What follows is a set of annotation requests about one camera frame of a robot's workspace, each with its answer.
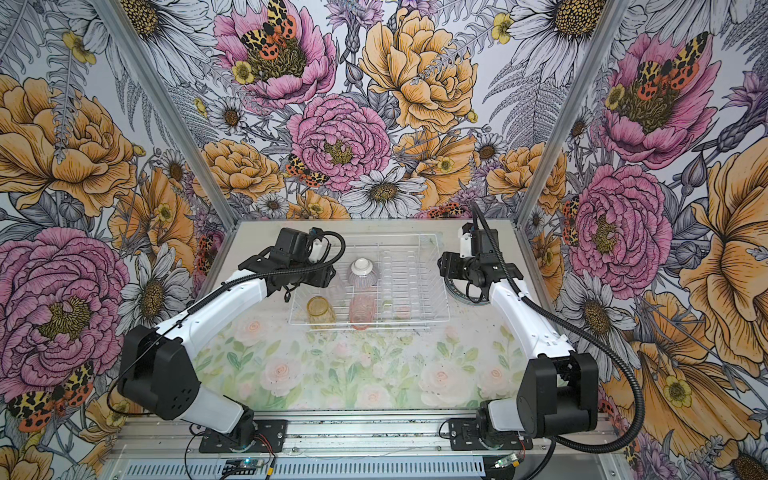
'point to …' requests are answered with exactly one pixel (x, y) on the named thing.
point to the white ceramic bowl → (362, 274)
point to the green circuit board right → (506, 460)
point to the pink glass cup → (362, 309)
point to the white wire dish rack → (382, 282)
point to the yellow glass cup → (319, 311)
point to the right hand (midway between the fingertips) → (449, 271)
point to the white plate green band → (466, 290)
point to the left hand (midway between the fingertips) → (322, 278)
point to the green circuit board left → (242, 466)
